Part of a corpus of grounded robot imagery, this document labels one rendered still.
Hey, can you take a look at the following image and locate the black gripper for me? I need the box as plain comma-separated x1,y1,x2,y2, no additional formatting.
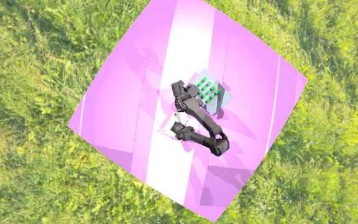
179,80,204,107

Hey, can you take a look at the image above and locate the grey switch panel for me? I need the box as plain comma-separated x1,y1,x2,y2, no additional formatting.
191,68,233,115

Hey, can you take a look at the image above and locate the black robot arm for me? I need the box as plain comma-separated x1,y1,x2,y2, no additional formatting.
170,82,230,157

